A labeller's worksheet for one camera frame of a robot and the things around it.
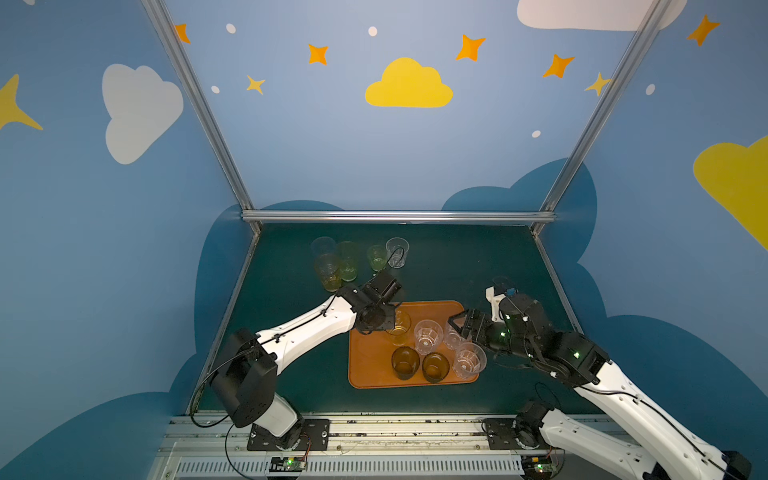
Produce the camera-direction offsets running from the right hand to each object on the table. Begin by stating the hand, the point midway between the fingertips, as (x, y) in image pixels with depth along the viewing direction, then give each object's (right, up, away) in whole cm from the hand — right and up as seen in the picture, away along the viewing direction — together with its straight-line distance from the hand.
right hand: (461, 321), depth 70 cm
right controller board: (+19, -36, +2) cm, 41 cm away
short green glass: (-21, +16, +38) cm, 46 cm away
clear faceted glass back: (-14, +18, +38) cm, 45 cm away
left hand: (-16, -3, +13) cm, 21 cm away
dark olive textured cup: (-13, -14, +13) cm, 23 cm away
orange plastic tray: (-23, -16, +16) cm, 32 cm away
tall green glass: (-32, +16, +34) cm, 49 cm away
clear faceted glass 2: (+7, -15, +18) cm, 24 cm away
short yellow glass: (-13, -5, +18) cm, 23 cm away
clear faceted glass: (-5, -9, +20) cm, 23 cm away
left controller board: (-42, -34, 0) cm, 54 cm away
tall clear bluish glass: (-39, +19, +29) cm, 52 cm away
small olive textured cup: (-4, -16, +15) cm, 22 cm away
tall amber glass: (-38, +11, +32) cm, 51 cm away
